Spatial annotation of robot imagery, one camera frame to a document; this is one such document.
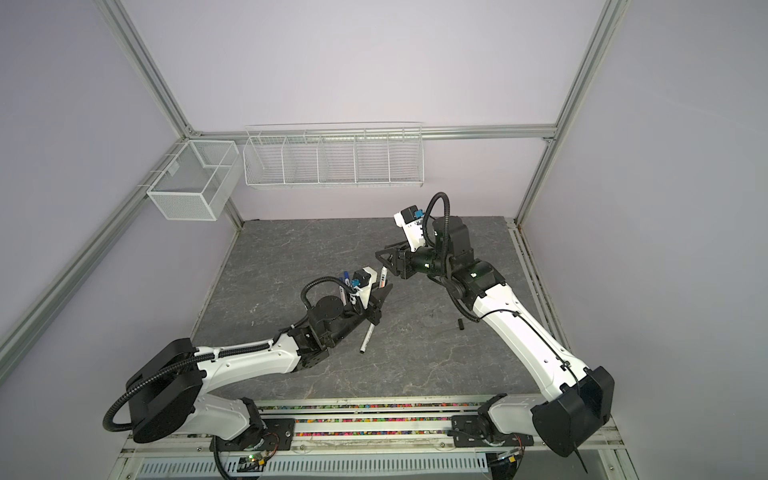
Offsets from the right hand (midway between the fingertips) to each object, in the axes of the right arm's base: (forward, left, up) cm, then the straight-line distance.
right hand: (382, 254), depth 69 cm
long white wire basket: (+44, +18, -1) cm, 47 cm away
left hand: (-3, -2, -10) cm, 10 cm away
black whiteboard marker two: (-7, +6, -31) cm, 33 cm away
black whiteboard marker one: (-3, 0, -5) cm, 6 cm away
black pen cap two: (-2, -23, -33) cm, 41 cm away
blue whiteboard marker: (+16, +15, -33) cm, 40 cm away
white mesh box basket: (+37, +64, -7) cm, 74 cm away
